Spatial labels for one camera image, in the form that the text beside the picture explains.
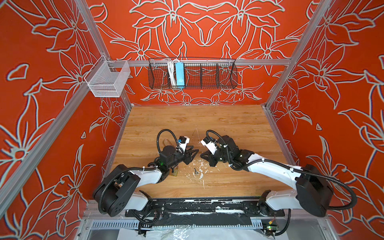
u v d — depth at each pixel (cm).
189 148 83
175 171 85
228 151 62
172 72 89
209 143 70
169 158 66
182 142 72
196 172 85
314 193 41
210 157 69
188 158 74
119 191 43
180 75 90
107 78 94
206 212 73
